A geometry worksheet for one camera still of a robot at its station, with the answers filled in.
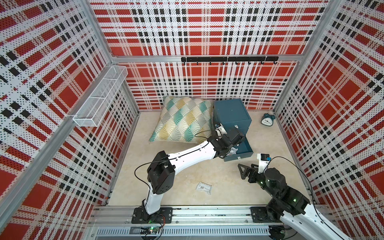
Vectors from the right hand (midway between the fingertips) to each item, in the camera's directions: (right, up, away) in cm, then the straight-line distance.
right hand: (246, 165), depth 77 cm
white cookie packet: (-4, +5, +14) cm, 16 cm away
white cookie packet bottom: (-22, -14, +5) cm, 26 cm away
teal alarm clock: (+25, +25, +31) cm, 47 cm away
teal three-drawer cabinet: (-5, +28, +14) cm, 32 cm away
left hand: (-5, +14, +5) cm, 16 cm away
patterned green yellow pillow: (-35, +24, +17) cm, 46 cm away
